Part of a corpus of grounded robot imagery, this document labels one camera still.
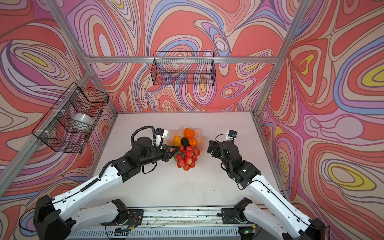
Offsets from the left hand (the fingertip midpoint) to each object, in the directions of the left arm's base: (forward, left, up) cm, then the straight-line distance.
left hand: (180, 148), depth 70 cm
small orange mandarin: (+17, -6, -21) cm, 28 cm away
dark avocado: (+17, 0, -20) cm, 26 cm away
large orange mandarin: (+21, -3, -17) cm, 27 cm away
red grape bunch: (-3, -3, -3) cm, 5 cm away
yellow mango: (+17, +5, -19) cm, 26 cm away
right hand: (+4, -18, -5) cm, 19 cm away
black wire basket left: (+9, +52, +9) cm, 54 cm away
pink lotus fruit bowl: (+19, -11, -21) cm, 30 cm away
